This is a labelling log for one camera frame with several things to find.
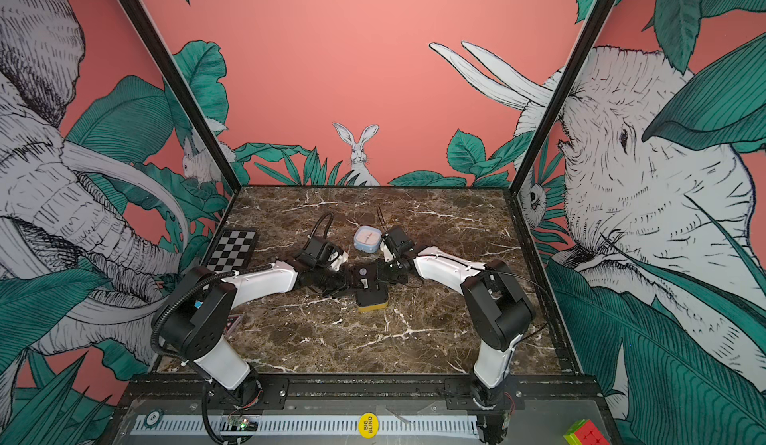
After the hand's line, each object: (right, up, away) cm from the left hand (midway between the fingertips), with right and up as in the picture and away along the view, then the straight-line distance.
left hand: (364, 284), depth 88 cm
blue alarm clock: (0, +13, +14) cm, 19 cm away
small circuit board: (-29, -29, -18) cm, 44 cm away
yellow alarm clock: (+2, -3, +1) cm, 3 cm away
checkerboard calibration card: (-45, +9, +10) cm, 47 cm away
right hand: (+2, +2, +2) cm, 4 cm away
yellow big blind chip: (+3, -29, -18) cm, 35 cm away
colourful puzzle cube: (+52, -28, -21) cm, 63 cm away
